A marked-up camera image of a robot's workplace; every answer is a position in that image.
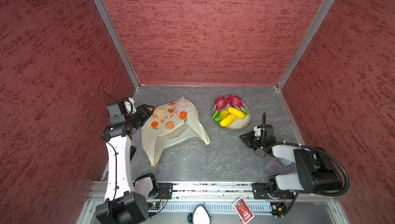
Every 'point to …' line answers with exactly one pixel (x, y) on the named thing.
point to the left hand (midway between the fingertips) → (152, 113)
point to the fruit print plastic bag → (168, 124)
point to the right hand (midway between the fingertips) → (239, 139)
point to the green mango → (220, 115)
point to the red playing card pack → (243, 210)
